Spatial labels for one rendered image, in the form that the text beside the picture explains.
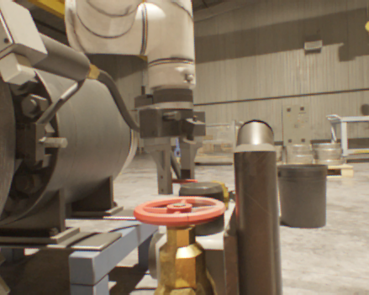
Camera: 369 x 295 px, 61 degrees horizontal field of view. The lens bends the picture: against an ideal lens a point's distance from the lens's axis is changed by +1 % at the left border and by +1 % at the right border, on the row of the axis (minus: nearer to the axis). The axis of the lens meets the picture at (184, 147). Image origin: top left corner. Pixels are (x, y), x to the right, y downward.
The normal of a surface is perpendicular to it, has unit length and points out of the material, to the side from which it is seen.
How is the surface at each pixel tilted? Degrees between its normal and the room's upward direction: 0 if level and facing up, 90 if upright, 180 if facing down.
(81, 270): 90
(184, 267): 90
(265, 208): 89
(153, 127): 90
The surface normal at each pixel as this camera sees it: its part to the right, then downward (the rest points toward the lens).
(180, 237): 0.14, 0.01
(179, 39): 0.42, -0.01
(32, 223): -0.24, 0.03
